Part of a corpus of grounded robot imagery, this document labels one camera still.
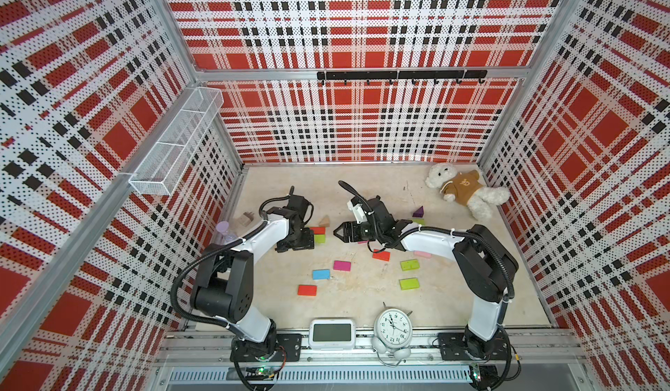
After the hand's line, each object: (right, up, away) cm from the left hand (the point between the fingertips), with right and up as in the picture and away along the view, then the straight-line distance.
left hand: (303, 245), depth 90 cm
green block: (+5, +1, +8) cm, 9 cm away
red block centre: (+29, -4, +2) cm, 29 cm away
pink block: (+34, +4, -29) cm, 45 cm away
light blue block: (+6, -10, -1) cm, 12 cm away
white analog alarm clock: (+29, -21, -18) cm, 40 cm away
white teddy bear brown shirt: (+64, +20, +13) cm, 68 cm away
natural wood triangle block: (+7, +7, +11) cm, 15 cm away
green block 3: (+37, -12, -4) cm, 39 cm away
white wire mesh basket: (-49, +29, +1) cm, 57 cm away
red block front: (+2, -14, -5) cm, 15 cm away
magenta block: (+14, -8, +1) cm, 16 cm away
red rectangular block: (+4, +4, +10) cm, 11 cm away
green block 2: (+38, -7, -1) cm, 38 cm away
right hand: (+14, +5, -2) cm, 15 cm away
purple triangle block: (+44, +10, +10) cm, 46 cm away
